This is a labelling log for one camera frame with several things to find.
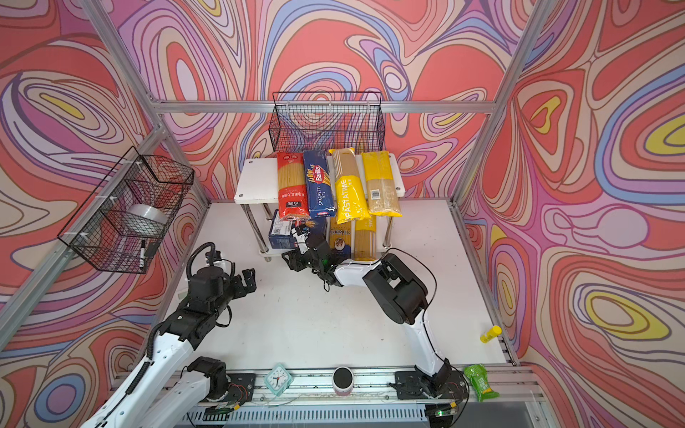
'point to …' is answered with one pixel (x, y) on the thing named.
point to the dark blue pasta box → (281, 235)
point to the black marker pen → (142, 258)
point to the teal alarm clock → (278, 379)
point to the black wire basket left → (125, 220)
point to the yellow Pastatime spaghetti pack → (365, 239)
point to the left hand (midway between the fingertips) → (244, 274)
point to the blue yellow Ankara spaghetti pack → (340, 240)
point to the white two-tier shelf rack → (257, 181)
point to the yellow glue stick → (494, 332)
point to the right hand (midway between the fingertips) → (290, 258)
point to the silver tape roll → (146, 216)
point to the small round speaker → (342, 381)
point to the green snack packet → (480, 383)
